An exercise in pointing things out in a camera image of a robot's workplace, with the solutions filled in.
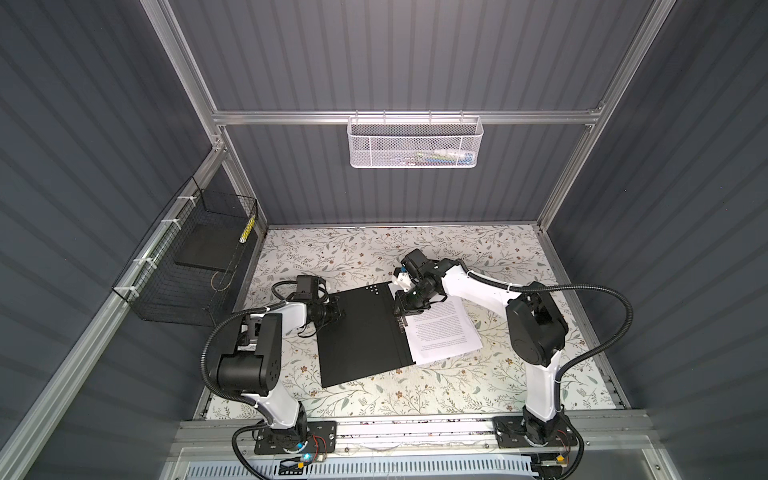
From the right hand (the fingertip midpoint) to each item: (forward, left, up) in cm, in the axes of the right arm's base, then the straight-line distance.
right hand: (398, 315), depth 89 cm
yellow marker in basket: (+15, +42, +23) cm, 50 cm away
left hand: (+4, +18, -5) cm, 19 cm away
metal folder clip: (+1, -1, -5) cm, 5 cm away
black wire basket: (+1, +52, +23) cm, 57 cm away
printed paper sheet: (-3, -13, -5) cm, 15 cm away
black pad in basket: (+9, +50, +23) cm, 55 cm away
